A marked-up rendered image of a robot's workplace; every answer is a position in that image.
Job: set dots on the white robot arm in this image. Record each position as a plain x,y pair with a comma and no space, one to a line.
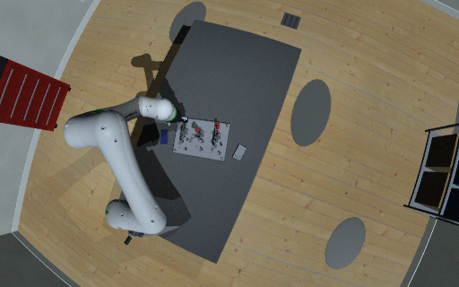
108,130

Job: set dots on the blue rectangular block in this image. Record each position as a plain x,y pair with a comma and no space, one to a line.
164,136

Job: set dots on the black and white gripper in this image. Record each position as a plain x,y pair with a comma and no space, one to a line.
183,119

